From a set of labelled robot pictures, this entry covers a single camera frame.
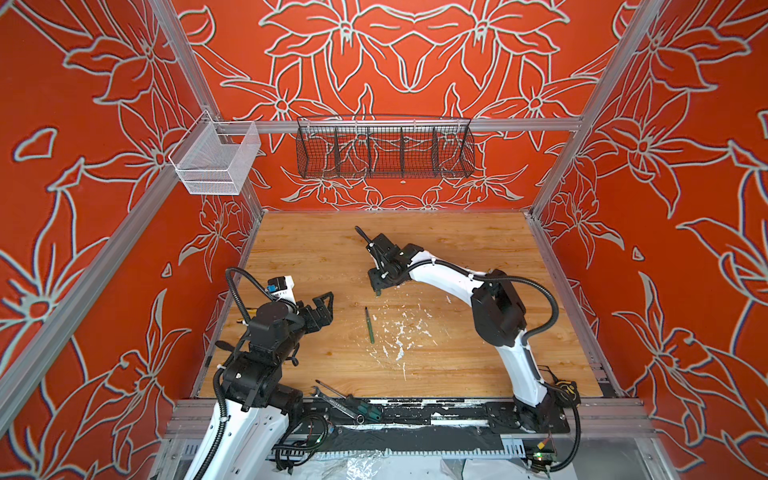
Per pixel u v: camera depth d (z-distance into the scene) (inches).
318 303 25.3
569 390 29.2
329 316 25.4
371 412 28.6
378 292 38.0
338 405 29.7
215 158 37.1
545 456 26.9
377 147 39.6
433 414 29.3
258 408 19.0
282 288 24.2
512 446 27.5
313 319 24.5
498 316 21.4
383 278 28.0
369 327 35.1
